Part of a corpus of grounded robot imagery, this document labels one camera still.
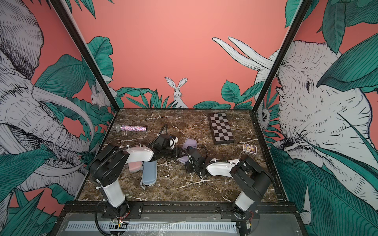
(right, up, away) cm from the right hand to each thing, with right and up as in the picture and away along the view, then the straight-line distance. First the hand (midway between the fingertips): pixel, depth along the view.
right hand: (184, 164), depth 89 cm
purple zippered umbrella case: (0, +12, +8) cm, 14 cm away
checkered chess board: (+26, +21, +17) cm, 38 cm away
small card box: (+43, +8, +7) cm, 44 cm away
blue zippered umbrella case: (-21, -4, -5) cm, 22 cm away
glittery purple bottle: (-49, +22, +15) cm, 56 cm away
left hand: (0, +6, +2) cm, 7 cm away
